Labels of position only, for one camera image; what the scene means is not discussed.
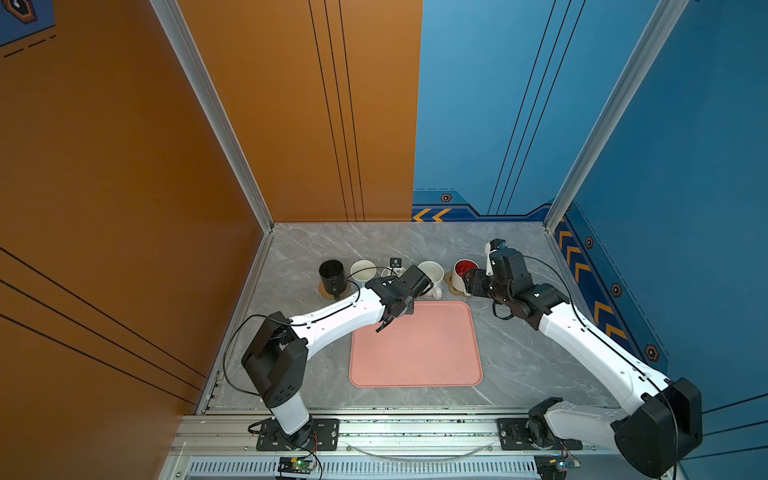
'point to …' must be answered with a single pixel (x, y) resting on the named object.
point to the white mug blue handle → (362, 271)
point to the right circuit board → (553, 466)
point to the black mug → (333, 276)
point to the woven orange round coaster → (325, 294)
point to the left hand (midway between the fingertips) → (400, 297)
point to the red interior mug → (461, 267)
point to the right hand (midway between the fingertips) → (469, 276)
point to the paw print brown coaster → (447, 279)
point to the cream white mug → (391, 272)
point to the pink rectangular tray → (437, 346)
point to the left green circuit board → (295, 465)
